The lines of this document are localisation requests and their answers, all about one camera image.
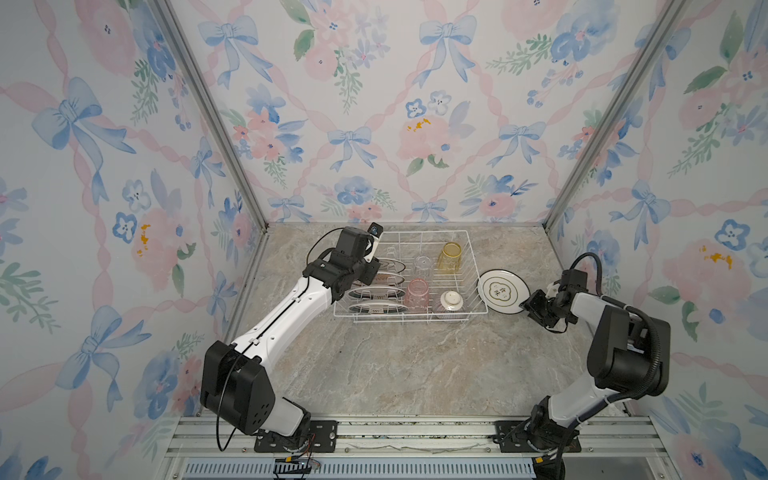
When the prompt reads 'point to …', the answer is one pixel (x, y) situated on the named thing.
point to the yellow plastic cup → (450, 258)
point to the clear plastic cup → (423, 267)
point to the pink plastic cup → (417, 294)
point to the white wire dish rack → (404, 247)
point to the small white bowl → (451, 300)
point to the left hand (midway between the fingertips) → (369, 255)
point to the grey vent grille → (366, 470)
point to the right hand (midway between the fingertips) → (526, 305)
